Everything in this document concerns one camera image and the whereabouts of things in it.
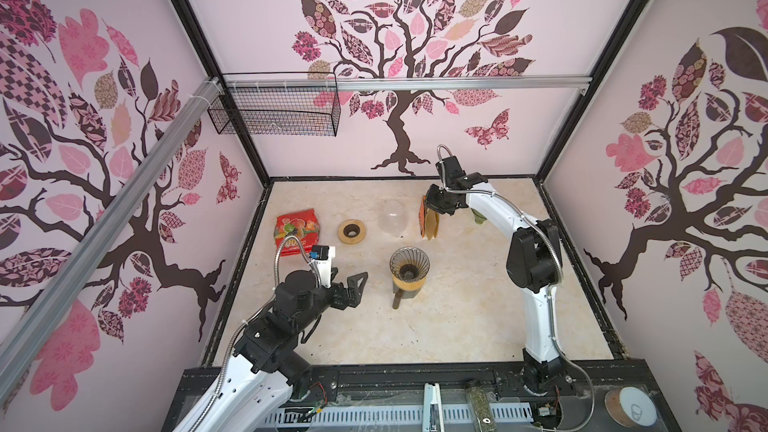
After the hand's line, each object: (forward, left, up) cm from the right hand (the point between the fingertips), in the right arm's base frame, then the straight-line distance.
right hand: (426, 200), depth 98 cm
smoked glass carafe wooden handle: (-32, +11, -4) cm, 34 cm away
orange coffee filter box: (-3, +2, -5) cm, 6 cm away
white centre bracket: (-58, +3, -10) cm, 58 cm away
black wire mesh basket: (+23, +49, +23) cm, 58 cm away
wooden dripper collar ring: (-30, +7, -2) cm, 31 cm away
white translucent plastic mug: (0, +11, -11) cm, 15 cm away
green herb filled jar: (-59, -8, -8) cm, 60 cm away
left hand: (-31, +22, +7) cm, 39 cm away
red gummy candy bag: (-13, +45, -7) cm, 47 cm away
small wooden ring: (-5, +26, -11) cm, 29 cm away
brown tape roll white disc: (-57, -42, -6) cm, 71 cm away
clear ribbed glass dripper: (-23, +7, -1) cm, 24 cm away
